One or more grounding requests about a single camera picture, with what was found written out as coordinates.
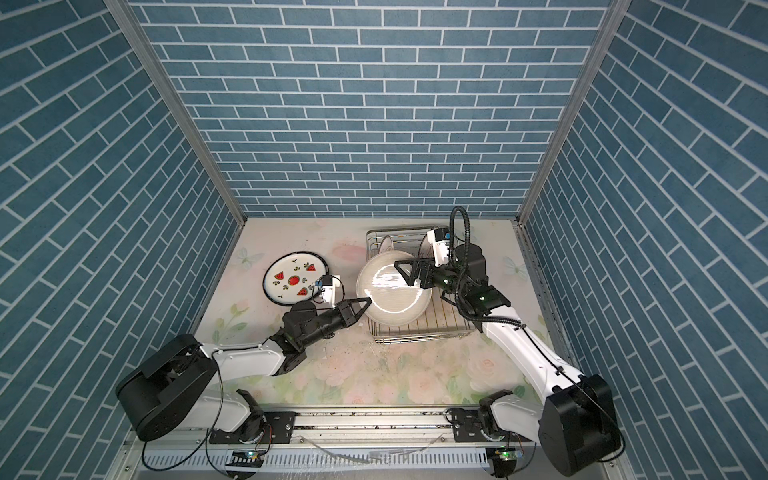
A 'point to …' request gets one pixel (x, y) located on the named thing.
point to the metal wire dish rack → (444, 319)
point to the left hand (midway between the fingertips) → (372, 304)
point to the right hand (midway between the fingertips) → (404, 260)
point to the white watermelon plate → (291, 277)
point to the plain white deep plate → (394, 303)
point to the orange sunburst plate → (386, 245)
